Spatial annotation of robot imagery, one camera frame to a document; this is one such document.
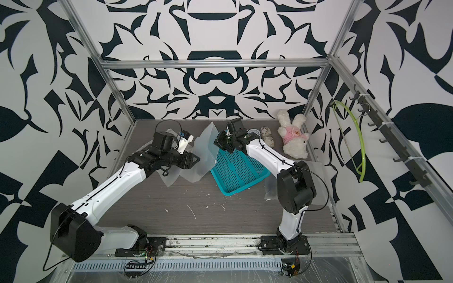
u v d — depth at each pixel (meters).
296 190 0.48
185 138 0.70
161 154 0.61
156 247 0.74
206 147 0.81
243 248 0.75
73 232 0.39
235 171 0.96
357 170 0.70
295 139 1.00
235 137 0.69
